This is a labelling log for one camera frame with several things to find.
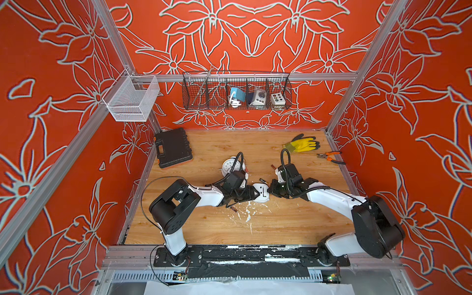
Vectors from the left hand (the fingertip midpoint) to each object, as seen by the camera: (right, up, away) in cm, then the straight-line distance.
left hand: (257, 194), depth 88 cm
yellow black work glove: (+29, +25, +22) cm, 45 cm away
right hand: (+2, +2, -1) cm, 4 cm away
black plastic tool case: (-49, +23, +19) cm, 57 cm away
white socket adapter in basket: (+2, +48, +3) cm, 48 cm away
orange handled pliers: (+43, +18, +18) cm, 49 cm away
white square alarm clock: (+3, +2, +1) cm, 4 cm away
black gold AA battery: (+3, +6, +7) cm, 10 cm away
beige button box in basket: (+12, +48, +6) cm, 49 cm away
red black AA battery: (-12, -6, -2) cm, 13 cm away
